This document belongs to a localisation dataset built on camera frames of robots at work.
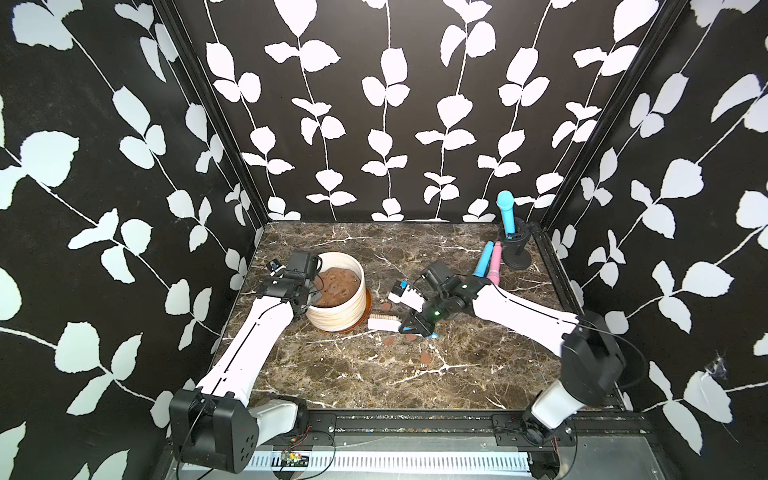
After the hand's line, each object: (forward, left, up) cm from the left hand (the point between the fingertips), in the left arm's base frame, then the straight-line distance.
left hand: (306, 291), depth 81 cm
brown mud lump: (+5, -7, -5) cm, 10 cm away
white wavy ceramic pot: (-6, -11, -5) cm, 13 cm away
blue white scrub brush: (-9, -23, -3) cm, 25 cm away
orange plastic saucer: (-4, -14, -13) cm, 20 cm away
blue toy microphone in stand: (+20, -58, +14) cm, 63 cm away
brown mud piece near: (-14, -33, -16) cm, 40 cm away
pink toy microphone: (+14, -61, -14) cm, 64 cm away
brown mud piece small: (-9, -23, -17) cm, 30 cm away
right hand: (-9, -26, -3) cm, 28 cm away
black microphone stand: (+22, -71, -15) cm, 76 cm away
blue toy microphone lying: (+20, -59, -15) cm, 64 cm away
